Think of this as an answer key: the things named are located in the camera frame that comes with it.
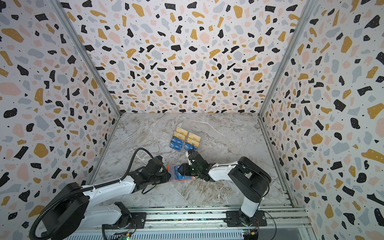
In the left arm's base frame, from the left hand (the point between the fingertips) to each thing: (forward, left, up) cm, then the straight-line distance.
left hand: (174, 174), depth 85 cm
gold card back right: (+22, -12, +5) cm, 25 cm away
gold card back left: (+27, -3, +5) cm, 28 cm away
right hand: (+3, -2, +1) cm, 4 cm away
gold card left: (+25, -2, +3) cm, 25 cm away
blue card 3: (+18, -8, +1) cm, 19 cm away
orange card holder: (+4, +3, -2) cm, 5 cm away
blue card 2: (+22, 0, +1) cm, 22 cm away
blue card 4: (+20, +1, -2) cm, 20 cm away
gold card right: (+20, -11, +3) cm, 23 cm away
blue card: (0, -2, -3) cm, 4 cm away
